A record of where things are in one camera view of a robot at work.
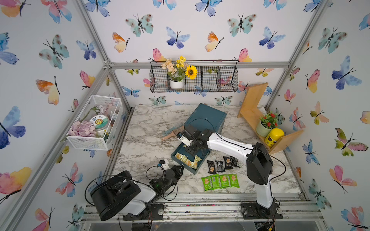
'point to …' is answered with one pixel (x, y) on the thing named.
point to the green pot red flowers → (268, 122)
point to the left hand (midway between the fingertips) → (187, 166)
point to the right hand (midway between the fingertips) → (191, 146)
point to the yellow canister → (274, 135)
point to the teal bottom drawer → (181, 150)
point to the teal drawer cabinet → (206, 117)
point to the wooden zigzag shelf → (251, 115)
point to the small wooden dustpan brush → (173, 132)
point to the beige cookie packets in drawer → (184, 159)
